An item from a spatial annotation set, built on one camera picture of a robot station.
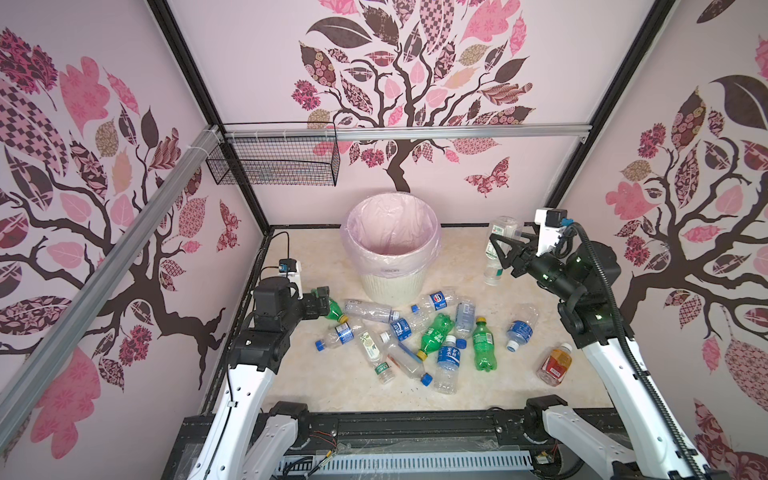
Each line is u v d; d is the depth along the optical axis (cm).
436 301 92
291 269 62
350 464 70
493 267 67
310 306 65
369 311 91
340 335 85
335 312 91
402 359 87
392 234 101
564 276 53
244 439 43
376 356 81
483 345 83
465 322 90
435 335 85
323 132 90
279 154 95
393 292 89
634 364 42
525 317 95
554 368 78
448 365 80
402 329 85
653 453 38
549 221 54
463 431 75
